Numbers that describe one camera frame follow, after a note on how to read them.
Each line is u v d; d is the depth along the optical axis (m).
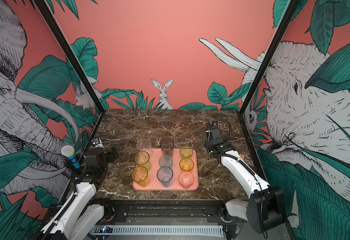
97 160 0.60
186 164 0.90
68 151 0.70
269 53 0.86
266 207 0.40
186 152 0.95
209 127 0.64
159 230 0.70
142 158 0.83
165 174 0.74
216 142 0.64
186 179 0.85
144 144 0.93
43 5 0.69
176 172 0.88
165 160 0.88
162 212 0.76
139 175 0.78
